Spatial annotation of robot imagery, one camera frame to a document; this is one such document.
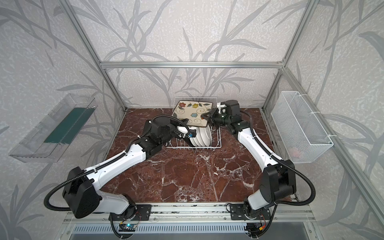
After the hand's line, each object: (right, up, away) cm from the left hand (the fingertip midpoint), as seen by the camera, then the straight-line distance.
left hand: (187, 112), depth 76 cm
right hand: (+7, +1, +2) cm, 7 cm away
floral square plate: (+2, +2, +7) cm, 7 cm away
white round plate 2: (+5, -18, +13) cm, 23 cm away
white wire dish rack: (+17, -17, +20) cm, 31 cm away
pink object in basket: (+54, -20, -3) cm, 57 cm away
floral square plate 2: (+4, -15, +11) cm, 19 cm away
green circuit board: (-28, -56, -5) cm, 63 cm away
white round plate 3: (+10, -12, +13) cm, 21 cm away
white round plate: (+2, -15, +11) cm, 19 cm away
